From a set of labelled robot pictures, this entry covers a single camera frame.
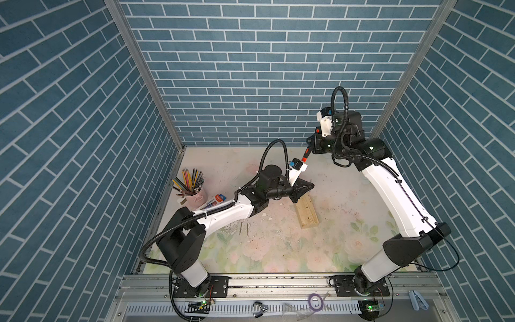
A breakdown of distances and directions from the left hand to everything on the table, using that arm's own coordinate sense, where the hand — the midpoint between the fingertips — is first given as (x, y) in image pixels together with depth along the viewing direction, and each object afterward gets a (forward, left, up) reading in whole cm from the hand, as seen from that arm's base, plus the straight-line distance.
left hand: (317, 189), depth 72 cm
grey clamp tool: (-32, -35, -22) cm, 52 cm away
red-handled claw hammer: (+11, +4, +7) cm, 14 cm away
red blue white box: (+9, +42, -24) cm, 49 cm away
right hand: (+13, +3, +12) cm, 18 cm away
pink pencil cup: (+5, +50, -19) cm, 53 cm away
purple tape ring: (-30, +2, -25) cm, 39 cm away
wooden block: (+2, -1, -22) cm, 22 cm away
